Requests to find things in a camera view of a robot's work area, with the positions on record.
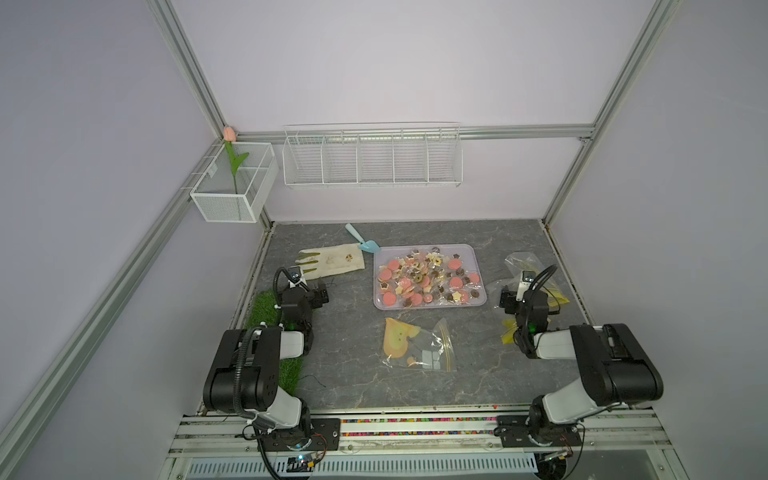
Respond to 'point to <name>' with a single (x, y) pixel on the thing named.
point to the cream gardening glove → (322, 262)
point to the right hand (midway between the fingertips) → (521, 286)
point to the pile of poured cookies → (423, 276)
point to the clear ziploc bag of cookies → (530, 266)
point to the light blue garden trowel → (369, 246)
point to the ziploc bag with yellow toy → (420, 348)
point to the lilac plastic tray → (471, 254)
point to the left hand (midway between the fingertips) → (307, 282)
